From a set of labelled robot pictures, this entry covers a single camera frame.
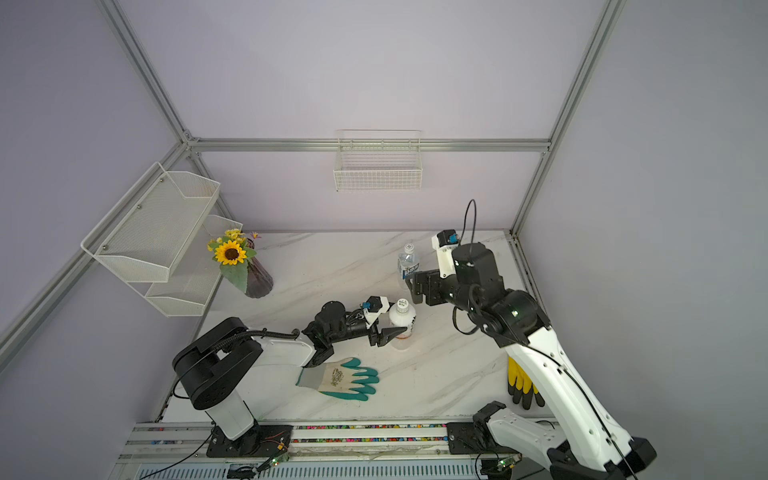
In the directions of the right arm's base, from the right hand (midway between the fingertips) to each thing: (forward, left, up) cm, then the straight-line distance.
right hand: (425, 281), depth 68 cm
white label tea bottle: (-2, +5, -12) cm, 13 cm away
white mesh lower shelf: (+18, +71, -18) cm, 75 cm away
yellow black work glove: (-15, -27, -29) cm, 42 cm away
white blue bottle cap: (+21, +2, -12) cm, 24 cm away
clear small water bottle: (+20, +3, -16) cm, 26 cm away
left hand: (0, +6, -17) cm, 18 cm away
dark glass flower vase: (+17, +51, -22) cm, 58 cm away
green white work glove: (-13, +21, -29) cm, 38 cm away
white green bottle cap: (-1, +5, -8) cm, 10 cm away
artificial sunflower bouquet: (+15, +52, -6) cm, 55 cm away
